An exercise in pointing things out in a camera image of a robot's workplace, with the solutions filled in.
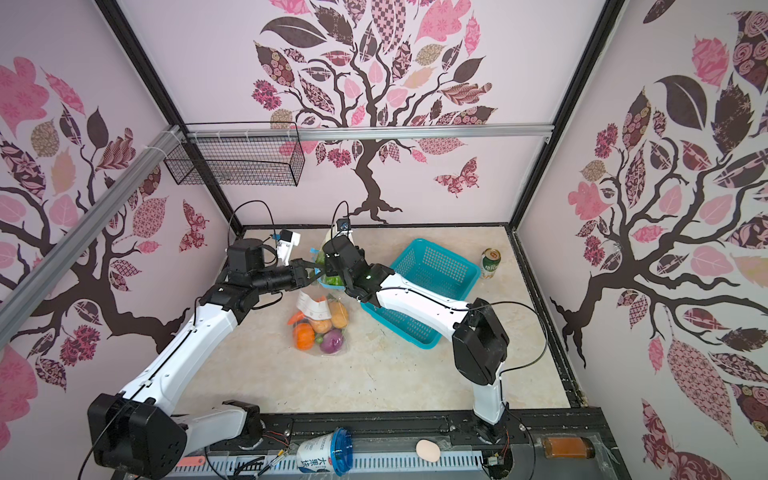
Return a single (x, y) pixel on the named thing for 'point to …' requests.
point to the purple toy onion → (332, 341)
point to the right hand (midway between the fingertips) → (334, 246)
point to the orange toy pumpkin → (303, 335)
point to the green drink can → (490, 260)
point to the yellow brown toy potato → (339, 314)
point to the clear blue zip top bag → (314, 303)
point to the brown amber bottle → (568, 448)
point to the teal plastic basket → (436, 269)
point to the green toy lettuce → (331, 279)
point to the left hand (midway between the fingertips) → (328, 274)
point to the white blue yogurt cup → (330, 452)
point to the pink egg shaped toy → (428, 450)
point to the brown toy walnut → (321, 326)
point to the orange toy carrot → (298, 316)
